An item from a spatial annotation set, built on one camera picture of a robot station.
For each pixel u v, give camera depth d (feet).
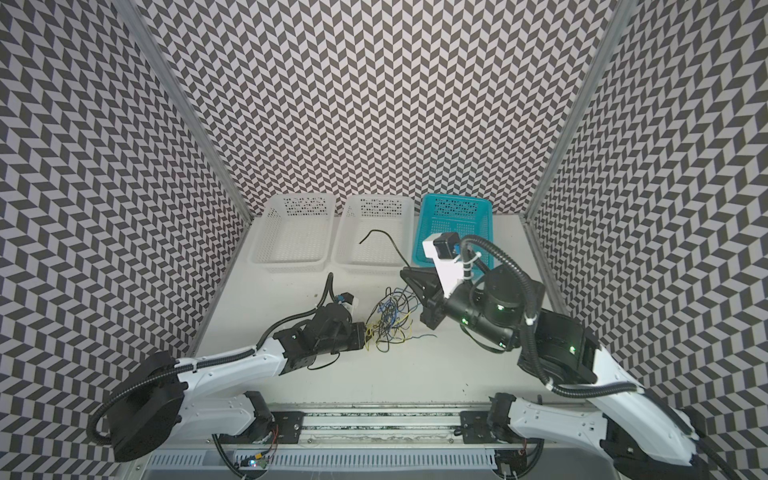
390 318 2.53
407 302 2.26
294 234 3.75
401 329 2.36
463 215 4.06
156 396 1.35
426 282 1.46
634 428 1.26
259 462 2.16
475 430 2.37
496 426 2.11
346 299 2.49
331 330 2.08
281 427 2.36
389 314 2.52
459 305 1.42
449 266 1.37
